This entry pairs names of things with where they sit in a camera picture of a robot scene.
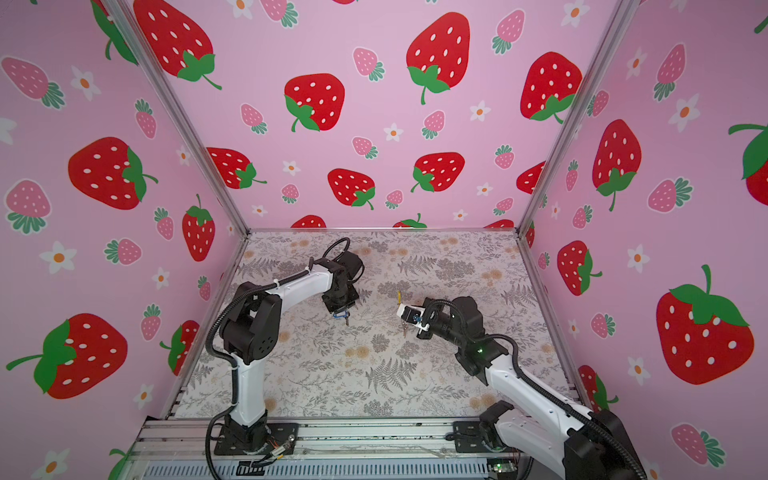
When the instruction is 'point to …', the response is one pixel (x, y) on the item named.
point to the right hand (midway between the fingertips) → (404, 300)
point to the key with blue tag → (342, 314)
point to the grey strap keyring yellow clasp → (399, 298)
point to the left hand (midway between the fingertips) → (353, 305)
